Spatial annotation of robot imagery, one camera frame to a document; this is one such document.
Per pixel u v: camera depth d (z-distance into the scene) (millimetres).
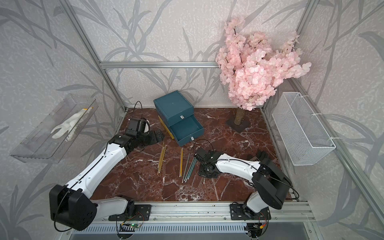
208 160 639
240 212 722
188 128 996
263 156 917
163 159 929
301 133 626
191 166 889
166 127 994
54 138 640
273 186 429
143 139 670
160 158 935
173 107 917
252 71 568
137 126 619
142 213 728
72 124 642
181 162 912
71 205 382
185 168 887
